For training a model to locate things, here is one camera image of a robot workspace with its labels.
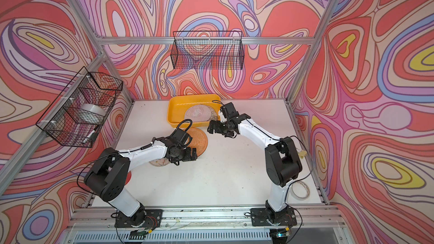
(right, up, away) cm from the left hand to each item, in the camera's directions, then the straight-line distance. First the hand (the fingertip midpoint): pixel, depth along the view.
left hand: (193, 158), depth 91 cm
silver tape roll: (-40, +24, -21) cm, 51 cm away
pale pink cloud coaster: (+2, +25, +20) cm, 32 cm away
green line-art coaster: (+11, +23, +19) cm, 32 cm away
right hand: (+13, +14, -1) cm, 19 cm away
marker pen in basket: (-41, +15, -19) cm, 47 cm away
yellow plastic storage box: (-14, +32, +27) cm, 44 cm away
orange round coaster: (+2, +8, +8) cm, 11 cm away
